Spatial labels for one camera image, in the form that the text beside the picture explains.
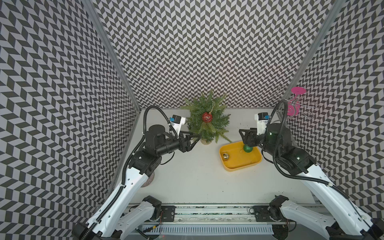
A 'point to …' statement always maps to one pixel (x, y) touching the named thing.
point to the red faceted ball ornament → (207, 117)
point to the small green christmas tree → (215, 129)
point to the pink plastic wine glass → (294, 105)
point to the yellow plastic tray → (235, 158)
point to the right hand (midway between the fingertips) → (245, 133)
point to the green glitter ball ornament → (247, 148)
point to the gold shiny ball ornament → (226, 156)
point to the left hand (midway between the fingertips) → (196, 137)
